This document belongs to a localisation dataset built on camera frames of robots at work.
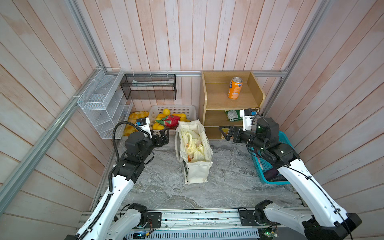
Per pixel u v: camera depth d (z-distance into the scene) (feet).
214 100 2.83
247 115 1.90
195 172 2.56
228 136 1.94
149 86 3.34
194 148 2.73
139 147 1.66
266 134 1.61
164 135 2.05
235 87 2.56
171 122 3.43
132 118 3.65
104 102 2.25
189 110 3.79
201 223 2.40
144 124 1.92
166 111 3.72
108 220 1.34
